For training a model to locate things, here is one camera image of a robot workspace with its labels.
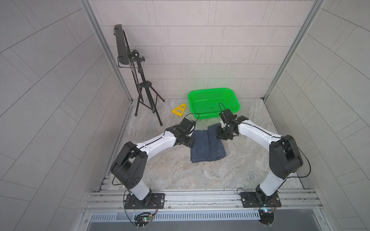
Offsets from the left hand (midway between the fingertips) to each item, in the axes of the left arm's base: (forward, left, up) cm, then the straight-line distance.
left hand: (192, 139), depth 89 cm
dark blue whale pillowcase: (-4, -10, -3) cm, 11 cm away
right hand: (+2, -14, +1) cm, 15 cm away
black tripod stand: (+24, +29, +14) cm, 41 cm away
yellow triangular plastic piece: (+27, +10, -4) cm, 29 cm away
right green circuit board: (-39, -35, -4) cm, 52 cm away
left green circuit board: (-40, +23, -2) cm, 46 cm away
